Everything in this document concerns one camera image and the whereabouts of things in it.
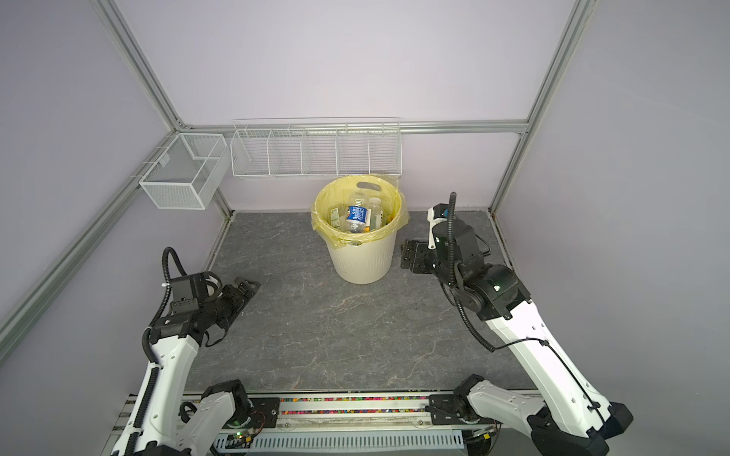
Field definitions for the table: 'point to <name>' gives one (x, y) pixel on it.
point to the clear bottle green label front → (335, 218)
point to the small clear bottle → (375, 204)
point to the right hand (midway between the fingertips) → (416, 246)
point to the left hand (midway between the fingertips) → (252, 297)
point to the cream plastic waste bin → (364, 263)
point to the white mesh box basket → (184, 175)
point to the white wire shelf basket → (316, 147)
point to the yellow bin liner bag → (339, 191)
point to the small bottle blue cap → (358, 217)
